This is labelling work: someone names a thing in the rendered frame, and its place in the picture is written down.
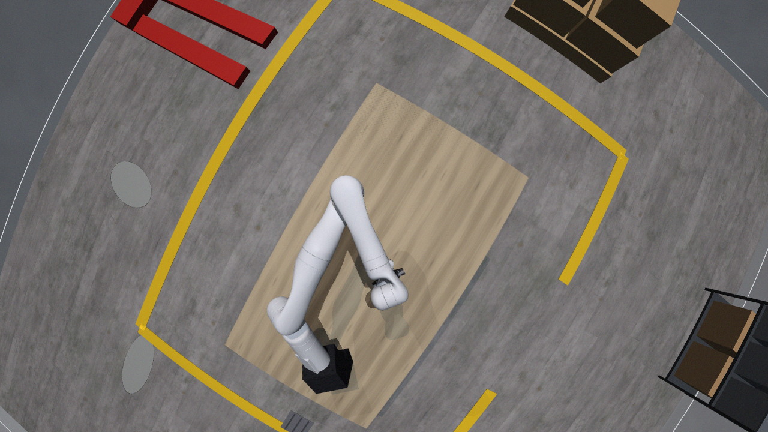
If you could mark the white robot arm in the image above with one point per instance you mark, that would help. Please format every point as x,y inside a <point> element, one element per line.
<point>346,207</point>

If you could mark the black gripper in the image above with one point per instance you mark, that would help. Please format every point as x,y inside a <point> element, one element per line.
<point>398,272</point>

